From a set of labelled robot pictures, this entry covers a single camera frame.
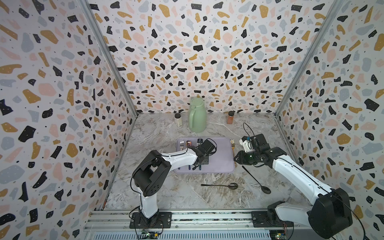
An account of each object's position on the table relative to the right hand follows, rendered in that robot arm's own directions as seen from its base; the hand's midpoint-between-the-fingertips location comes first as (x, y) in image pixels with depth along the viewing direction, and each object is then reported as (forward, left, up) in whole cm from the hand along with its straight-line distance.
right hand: (235, 159), depth 82 cm
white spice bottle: (+34, +37, -5) cm, 50 cm away
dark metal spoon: (-11, +1, -11) cm, 16 cm away
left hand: (+5, +17, -9) cm, 20 cm away
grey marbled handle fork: (+17, +33, -12) cm, 39 cm away
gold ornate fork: (+18, -2, -12) cm, 22 cm away
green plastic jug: (+27, +22, +7) cm, 35 cm away
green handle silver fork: (0, +20, -10) cm, 22 cm away
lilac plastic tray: (+4, +7, -11) cm, 13 cm away
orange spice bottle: (+39, -2, -7) cm, 39 cm away
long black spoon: (-12, -17, -13) cm, 24 cm away
